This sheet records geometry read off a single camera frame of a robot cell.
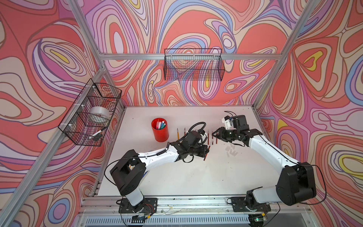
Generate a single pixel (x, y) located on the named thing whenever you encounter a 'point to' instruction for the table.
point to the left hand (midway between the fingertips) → (211, 152)
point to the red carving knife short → (212, 141)
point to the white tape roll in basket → (99, 114)
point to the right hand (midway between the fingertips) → (214, 138)
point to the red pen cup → (160, 130)
